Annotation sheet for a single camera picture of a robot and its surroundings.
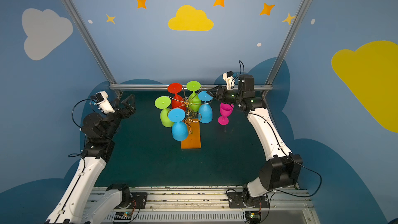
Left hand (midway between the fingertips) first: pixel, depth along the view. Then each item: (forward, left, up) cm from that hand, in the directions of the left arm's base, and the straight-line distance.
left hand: (124, 96), depth 68 cm
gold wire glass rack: (+4, -27, -6) cm, 28 cm away
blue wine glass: (-9, -25, -12) cm, 29 cm away
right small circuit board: (-41, -61, -40) cm, 84 cm away
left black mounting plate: (-35, -5, -38) cm, 52 cm away
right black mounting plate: (-34, -56, -35) cm, 75 cm away
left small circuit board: (-41, +2, -40) cm, 57 cm away
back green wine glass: (+4, -31, -7) cm, 32 cm away
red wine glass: (+7, -22, -11) cm, 26 cm away
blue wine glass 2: (+3, -37, -15) cm, 40 cm away
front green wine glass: (0, -17, -4) cm, 18 cm away
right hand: (+6, -39, -2) cm, 40 cm away
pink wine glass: (+11, -50, -22) cm, 56 cm away
